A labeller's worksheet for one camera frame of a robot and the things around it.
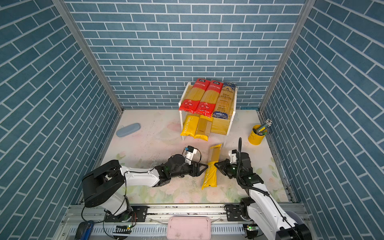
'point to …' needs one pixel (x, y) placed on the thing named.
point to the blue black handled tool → (84, 230)
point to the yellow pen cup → (254, 138)
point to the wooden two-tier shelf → (220, 126)
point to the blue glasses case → (128, 129)
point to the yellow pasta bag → (204, 127)
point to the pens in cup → (262, 130)
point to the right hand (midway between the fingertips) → (213, 162)
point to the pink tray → (189, 228)
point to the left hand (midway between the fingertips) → (205, 167)
